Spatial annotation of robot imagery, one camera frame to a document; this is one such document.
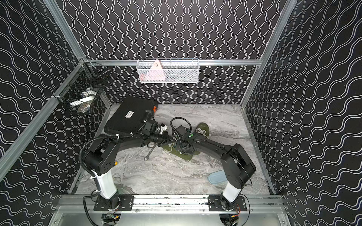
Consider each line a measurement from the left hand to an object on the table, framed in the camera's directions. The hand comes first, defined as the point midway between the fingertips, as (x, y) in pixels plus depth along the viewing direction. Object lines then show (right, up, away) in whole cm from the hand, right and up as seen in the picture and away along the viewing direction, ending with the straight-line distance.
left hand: (175, 139), depth 89 cm
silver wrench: (-19, -12, +3) cm, 23 cm away
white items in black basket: (-47, +21, -15) cm, 54 cm away
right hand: (+2, -6, +1) cm, 6 cm away
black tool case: (-35, +15, +15) cm, 41 cm away
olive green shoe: (-3, -6, -1) cm, 6 cm away
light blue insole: (+25, -22, -5) cm, 34 cm away
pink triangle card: (-13, +42, +2) cm, 44 cm away
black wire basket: (-63, +30, +2) cm, 70 cm away
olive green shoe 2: (+19, +6, +10) cm, 22 cm away
